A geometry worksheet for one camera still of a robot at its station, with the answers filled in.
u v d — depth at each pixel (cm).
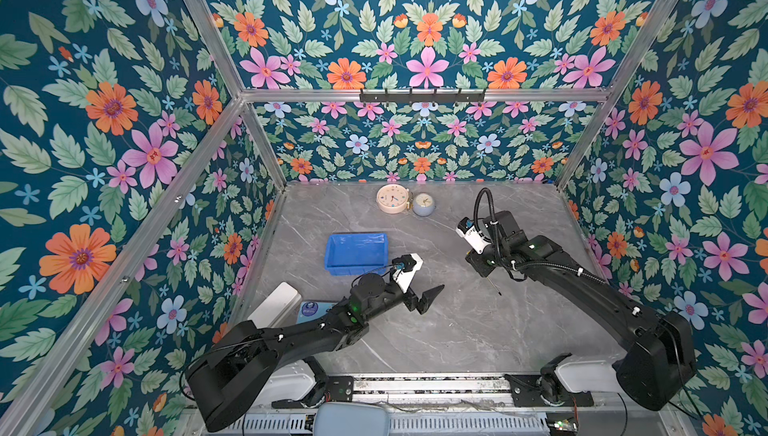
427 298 67
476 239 71
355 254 98
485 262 70
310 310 82
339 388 74
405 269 64
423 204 108
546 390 66
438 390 75
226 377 42
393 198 111
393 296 64
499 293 91
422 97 93
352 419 68
